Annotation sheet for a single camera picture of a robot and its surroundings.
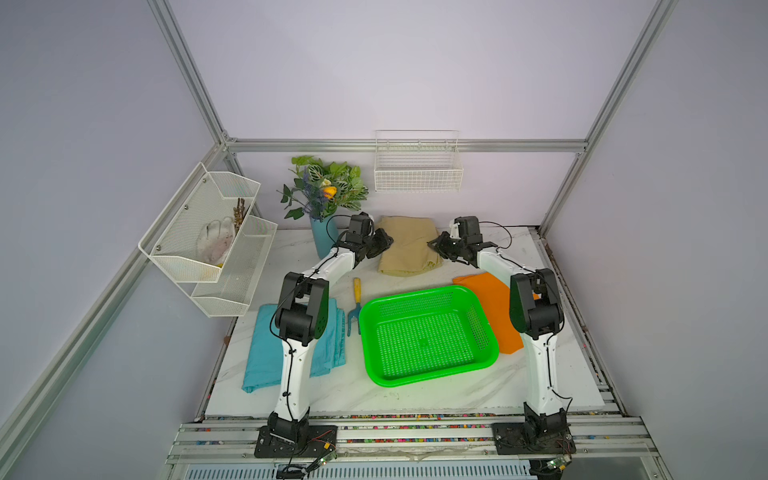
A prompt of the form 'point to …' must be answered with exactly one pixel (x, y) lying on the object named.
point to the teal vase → (326, 234)
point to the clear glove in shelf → (214, 239)
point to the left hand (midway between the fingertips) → (393, 239)
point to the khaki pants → (406, 250)
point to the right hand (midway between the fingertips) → (432, 245)
